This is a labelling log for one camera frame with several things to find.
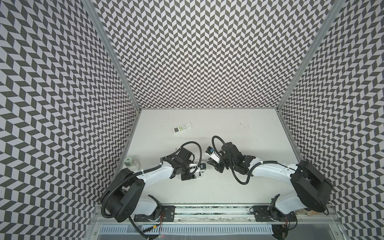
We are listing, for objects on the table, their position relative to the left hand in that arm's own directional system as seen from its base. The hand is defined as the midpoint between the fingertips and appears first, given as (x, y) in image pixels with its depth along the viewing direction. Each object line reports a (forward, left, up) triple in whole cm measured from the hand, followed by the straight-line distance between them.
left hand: (192, 171), depth 87 cm
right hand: (+2, -10, +6) cm, 11 cm away
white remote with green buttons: (+30, +8, +2) cm, 32 cm away
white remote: (-2, -4, +1) cm, 5 cm away
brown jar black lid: (-22, -60, -1) cm, 64 cm away
